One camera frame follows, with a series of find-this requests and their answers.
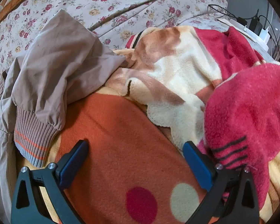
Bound orange patterned cloth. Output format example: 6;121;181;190
0;0;39;34

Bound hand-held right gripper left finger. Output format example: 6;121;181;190
10;140;89;224

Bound black cable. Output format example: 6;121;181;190
258;15;280;56
208;4;249;25

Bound beige jacket with striped cuffs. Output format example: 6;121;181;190
0;9;129;222

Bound white power strip with chargers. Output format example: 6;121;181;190
218;17;271;50

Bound black power adapter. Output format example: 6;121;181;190
248;16;263;32

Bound white charger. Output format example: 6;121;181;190
259;27;272;43

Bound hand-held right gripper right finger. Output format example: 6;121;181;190
182;141;260;224

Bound floral bed sheet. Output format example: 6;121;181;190
0;0;280;91

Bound printed fleece blanket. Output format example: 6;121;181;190
16;26;280;224

